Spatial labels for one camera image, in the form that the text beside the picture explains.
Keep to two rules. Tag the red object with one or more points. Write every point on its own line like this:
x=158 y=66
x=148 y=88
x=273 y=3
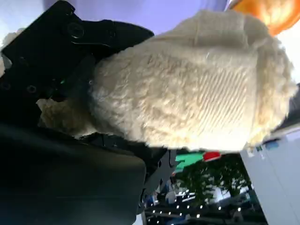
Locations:
x=212 y=155

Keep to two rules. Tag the green object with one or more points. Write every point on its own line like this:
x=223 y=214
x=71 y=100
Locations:
x=187 y=160

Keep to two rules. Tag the white cabinet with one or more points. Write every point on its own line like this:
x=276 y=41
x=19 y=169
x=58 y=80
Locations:
x=276 y=178

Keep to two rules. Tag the green leafy plant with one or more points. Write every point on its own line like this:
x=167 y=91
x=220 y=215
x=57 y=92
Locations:
x=215 y=178

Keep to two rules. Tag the lilac plate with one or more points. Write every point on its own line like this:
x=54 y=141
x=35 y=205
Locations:
x=140 y=11

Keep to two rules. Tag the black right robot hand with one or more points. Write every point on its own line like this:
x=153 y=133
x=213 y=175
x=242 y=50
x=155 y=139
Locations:
x=58 y=173

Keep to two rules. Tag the beige towel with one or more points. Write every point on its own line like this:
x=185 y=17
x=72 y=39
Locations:
x=187 y=93

